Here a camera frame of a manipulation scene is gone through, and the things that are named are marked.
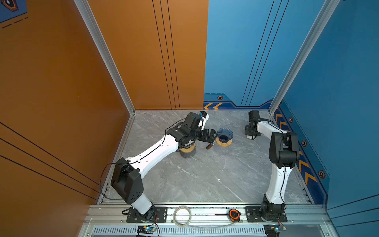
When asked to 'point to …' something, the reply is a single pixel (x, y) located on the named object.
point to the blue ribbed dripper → (224, 135)
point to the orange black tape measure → (234, 215)
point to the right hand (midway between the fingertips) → (250, 131)
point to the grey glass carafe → (188, 154)
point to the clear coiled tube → (174, 217)
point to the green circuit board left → (146, 229)
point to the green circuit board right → (273, 230)
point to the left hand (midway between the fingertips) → (211, 132)
